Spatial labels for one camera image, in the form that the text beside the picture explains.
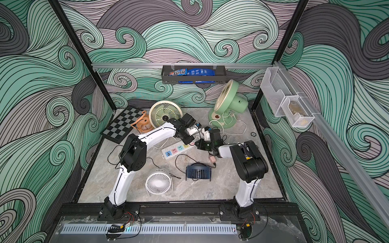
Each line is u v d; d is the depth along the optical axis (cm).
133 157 57
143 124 104
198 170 81
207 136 89
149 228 70
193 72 92
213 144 78
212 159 89
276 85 95
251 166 49
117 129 103
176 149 94
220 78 92
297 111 66
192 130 86
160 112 98
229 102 86
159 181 74
